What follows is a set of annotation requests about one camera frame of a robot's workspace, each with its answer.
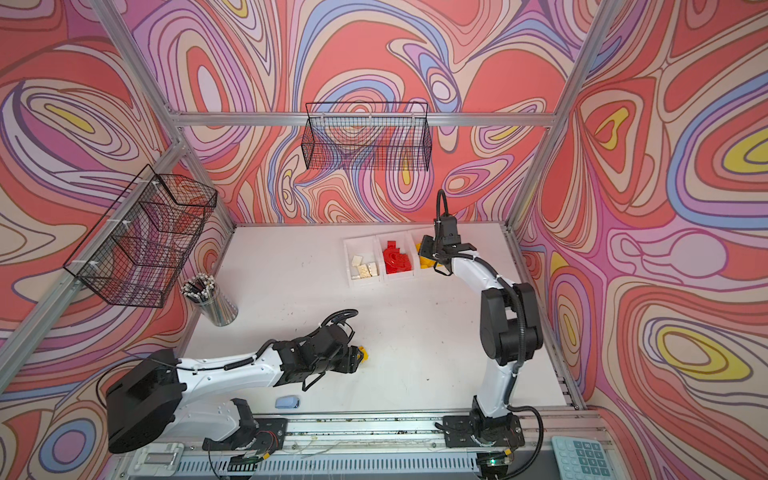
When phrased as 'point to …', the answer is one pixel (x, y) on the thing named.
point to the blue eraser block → (287, 402)
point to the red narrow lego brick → (392, 248)
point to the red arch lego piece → (394, 261)
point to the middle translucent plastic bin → (404, 242)
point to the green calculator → (579, 459)
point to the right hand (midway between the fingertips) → (429, 251)
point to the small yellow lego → (365, 354)
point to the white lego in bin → (373, 268)
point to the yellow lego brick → (426, 263)
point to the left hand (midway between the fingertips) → (360, 355)
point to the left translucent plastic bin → (369, 248)
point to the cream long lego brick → (356, 260)
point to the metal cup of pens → (216, 305)
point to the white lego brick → (364, 271)
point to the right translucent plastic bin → (418, 232)
